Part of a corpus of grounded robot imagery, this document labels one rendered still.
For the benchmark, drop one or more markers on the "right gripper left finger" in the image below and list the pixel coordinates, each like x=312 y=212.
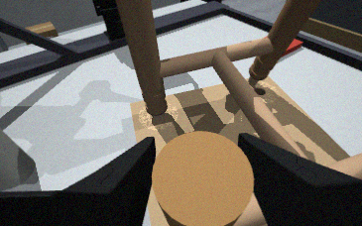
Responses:
x=115 y=195

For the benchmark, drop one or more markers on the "flat red rectangular pad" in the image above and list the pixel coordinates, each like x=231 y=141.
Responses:
x=296 y=44

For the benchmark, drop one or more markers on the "grey bottle with red cone cap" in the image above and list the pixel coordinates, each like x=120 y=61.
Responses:
x=16 y=166

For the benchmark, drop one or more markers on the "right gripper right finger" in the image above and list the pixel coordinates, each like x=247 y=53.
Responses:
x=294 y=191

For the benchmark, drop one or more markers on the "tan square wooden stool seat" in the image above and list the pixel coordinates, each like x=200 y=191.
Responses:
x=213 y=109

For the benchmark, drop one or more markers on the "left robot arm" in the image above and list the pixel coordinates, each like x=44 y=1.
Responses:
x=111 y=18

